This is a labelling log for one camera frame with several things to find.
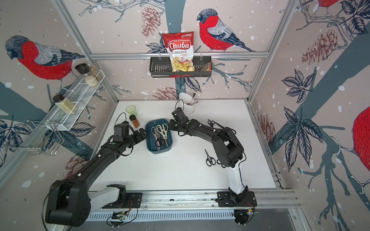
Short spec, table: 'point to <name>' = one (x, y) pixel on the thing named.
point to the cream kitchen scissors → (163, 130)
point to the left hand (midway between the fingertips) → (145, 131)
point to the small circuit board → (120, 215)
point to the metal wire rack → (37, 135)
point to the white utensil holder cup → (186, 98)
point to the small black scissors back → (211, 122)
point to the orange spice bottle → (132, 118)
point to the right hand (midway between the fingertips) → (169, 124)
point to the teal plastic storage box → (151, 139)
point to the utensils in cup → (191, 103)
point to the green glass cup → (131, 109)
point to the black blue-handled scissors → (159, 142)
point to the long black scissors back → (213, 122)
